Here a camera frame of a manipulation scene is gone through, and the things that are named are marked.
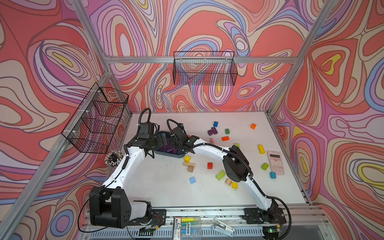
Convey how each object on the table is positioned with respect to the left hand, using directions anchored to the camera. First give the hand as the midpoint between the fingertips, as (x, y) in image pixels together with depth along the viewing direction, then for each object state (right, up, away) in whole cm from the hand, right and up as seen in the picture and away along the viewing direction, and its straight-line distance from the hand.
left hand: (160, 140), depth 85 cm
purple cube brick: (+34, +5, +23) cm, 42 cm away
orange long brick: (+42, -1, +20) cm, 47 cm away
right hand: (+6, -3, +10) cm, 12 cm away
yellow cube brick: (+15, -13, +8) cm, 21 cm away
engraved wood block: (+15, -15, +6) cm, 22 cm away
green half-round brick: (+44, +5, +22) cm, 49 cm away
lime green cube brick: (+49, -5, +14) cm, 51 cm away
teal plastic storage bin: (+2, -7, +11) cm, 13 cm away
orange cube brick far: (+64, +8, +26) cm, 70 cm away
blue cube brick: (+36, +10, +26) cm, 45 cm away
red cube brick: (+29, -16, +3) cm, 33 cm away
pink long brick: (+32, -2, +16) cm, 36 cm away
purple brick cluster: (+31, +4, +22) cm, 39 cm away
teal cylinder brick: (+66, -21, +1) cm, 69 cm away
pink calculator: (+70, -14, +6) cm, 72 cm away
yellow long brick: (+64, -7, +11) cm, 65 cm away
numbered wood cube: (+17, -17, +4) cm, 25 cm away
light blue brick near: (+19, -24, +2) cm, 30 cm away
